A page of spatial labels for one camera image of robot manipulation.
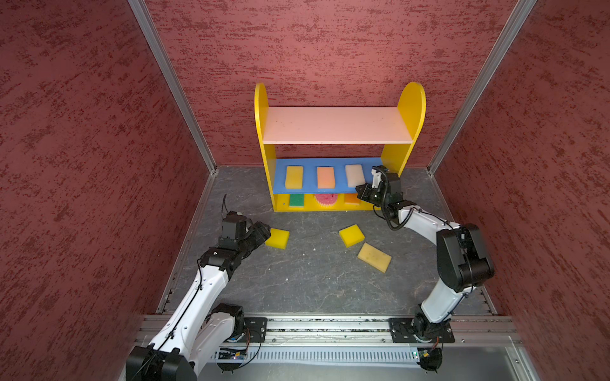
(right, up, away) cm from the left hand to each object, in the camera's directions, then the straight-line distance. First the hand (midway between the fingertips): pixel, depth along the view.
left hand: (265, 236), depth 82 cm
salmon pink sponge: (+22, +21, +13) cm, 33 cm away
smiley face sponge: (+23, +12, +21) cm, 34 cm away
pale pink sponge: (+35, +23, +14) cm, 44 cm away
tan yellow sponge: (+41, -10, +7) cm, 43 cm away
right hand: (+34, +16, +12) cm, 39 cm away
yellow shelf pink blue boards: (+19, +33, +36) cm, 53 cm away
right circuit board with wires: (+53, -35, -13) cm, 65 cm away
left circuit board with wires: (-9, -36, -10) cm, 39 cm away
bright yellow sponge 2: (+33, -2, +14) cm, 36 cm away
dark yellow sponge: (+9, +22, +15) cm, 28 cm away
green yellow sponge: (+10, +12, +22) cm, 26 cm away
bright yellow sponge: (+3, -4, +13) cm, 14 cm away
